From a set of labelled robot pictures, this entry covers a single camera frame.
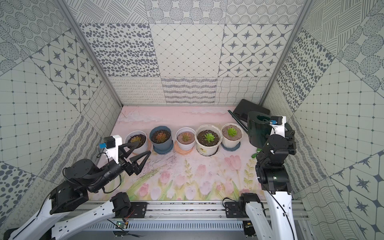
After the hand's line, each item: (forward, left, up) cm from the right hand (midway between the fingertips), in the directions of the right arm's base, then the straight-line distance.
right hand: (292, 134), depth 59 cm
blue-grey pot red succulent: (+14, +61, -27) cm, 68 cm away
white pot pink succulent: (+14, +46, -25) cm, 55 cm away
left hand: (-6, +59, +1) cm, 60 cm away
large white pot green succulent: (+14, +33, -25) cm, 44 cm away
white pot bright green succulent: (+18, +18, -26) cm, 36 cm away
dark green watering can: (+8, +10, -5) cm, 14 cm away
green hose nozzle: (+12, 0, -36) cm, 38 cm away
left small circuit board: (-28, +75, -37) cm, 88 cm away
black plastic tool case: (+50, +2, -34) cm, 61 cm away
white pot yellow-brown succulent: (+17, +77, -28) cm, 84 cm away
